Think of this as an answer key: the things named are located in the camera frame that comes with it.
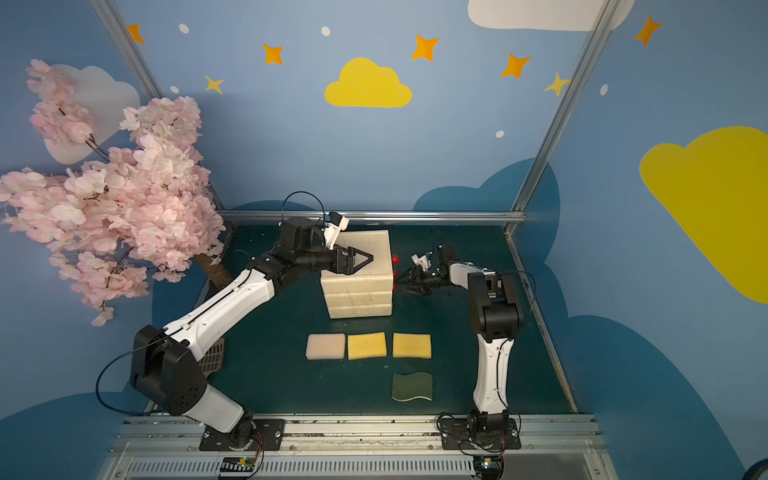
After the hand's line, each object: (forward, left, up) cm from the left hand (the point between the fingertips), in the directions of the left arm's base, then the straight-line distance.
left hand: (364, 251), depth 78 cm
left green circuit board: (-46, +30, -31) cm, 63 cm away
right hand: (+5, -11, -23) cm, 26 cm away
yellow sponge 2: (-15, -15, -26) cm, 33 cm away
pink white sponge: (-15, +12, -28) cm, 34 cm away
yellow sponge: (-15, -1, -26) cm, 30 cm away
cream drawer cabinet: (-5, -1, -13) cm, 14 cm away
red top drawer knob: (+4, -8, -8) cm, 12 cm away
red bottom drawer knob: (-4, -9, -12) cm, 15 cm away
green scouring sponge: (-26, -13, -27) cm, 40 cm away
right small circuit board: (-44, -33, -30) cm, 62 cm away
